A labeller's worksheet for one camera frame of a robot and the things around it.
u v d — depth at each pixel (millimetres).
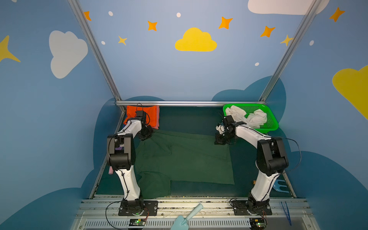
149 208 756
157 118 1098
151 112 1109
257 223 717
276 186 810
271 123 1064
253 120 1098
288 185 876
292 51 849
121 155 530
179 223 688
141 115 820
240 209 741
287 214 732
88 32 767
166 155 957
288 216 726
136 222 716
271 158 513
